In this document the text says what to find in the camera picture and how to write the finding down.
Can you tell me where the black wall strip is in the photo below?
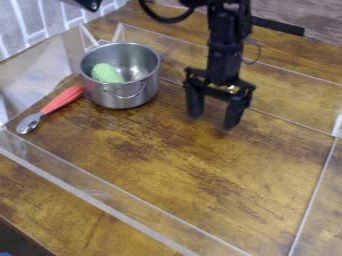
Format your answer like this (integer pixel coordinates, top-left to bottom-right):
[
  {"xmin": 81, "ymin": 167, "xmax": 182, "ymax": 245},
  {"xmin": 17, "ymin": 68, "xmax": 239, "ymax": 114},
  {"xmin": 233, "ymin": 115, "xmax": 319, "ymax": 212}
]
[{"xmin": 252, "ymin": 16, "xmax": 304, "ymax": 37}]

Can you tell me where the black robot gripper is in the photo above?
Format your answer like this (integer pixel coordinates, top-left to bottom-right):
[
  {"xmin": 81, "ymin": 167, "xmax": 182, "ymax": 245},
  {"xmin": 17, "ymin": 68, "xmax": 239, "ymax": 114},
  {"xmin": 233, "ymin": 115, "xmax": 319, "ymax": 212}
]
[{"xmin": 181, "ymin": 39, "xmax": 257, "ymax": 130}]

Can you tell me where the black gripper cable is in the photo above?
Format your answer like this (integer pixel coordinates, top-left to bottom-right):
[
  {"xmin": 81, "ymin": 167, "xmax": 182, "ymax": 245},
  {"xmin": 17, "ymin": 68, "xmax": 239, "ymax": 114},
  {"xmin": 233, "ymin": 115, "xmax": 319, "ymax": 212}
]
[{"xmin": 137, "ymin": 0, "xmax": 198, "ymax": 25}]

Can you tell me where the silver metal pot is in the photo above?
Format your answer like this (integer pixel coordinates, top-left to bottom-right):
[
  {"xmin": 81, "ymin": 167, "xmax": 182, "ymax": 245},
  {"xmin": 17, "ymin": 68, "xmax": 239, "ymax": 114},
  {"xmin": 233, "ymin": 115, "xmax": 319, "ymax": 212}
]
[{"xmin": 80, "ymin": 42, "xmax": 160, "ymax": 109}]

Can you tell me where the red handled metal spoon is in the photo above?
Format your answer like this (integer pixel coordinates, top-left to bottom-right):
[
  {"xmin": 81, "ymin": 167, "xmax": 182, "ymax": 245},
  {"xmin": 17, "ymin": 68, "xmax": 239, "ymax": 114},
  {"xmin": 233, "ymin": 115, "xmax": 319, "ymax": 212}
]
[{"xmin": 15, "ymin": 85, "xmax": 84, "ymax": 134}]

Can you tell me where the green knitted vegetable toy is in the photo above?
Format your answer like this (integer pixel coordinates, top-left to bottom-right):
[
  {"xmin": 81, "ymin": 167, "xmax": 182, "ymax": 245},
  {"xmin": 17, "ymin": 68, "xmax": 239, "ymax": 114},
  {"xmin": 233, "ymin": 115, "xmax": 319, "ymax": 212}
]
[{"xmin": 90, "ymin": 63, "xmax": 125, "ymax": 83}]

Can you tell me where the clear acrylic tray enclosure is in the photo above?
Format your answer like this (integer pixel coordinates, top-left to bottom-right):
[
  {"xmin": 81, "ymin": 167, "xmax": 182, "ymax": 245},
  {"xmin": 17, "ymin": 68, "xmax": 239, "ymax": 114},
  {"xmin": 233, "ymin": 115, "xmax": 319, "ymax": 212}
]
[{"xmin": 0, "ymin": 23, "xmax": 342, "ymax": 256}]

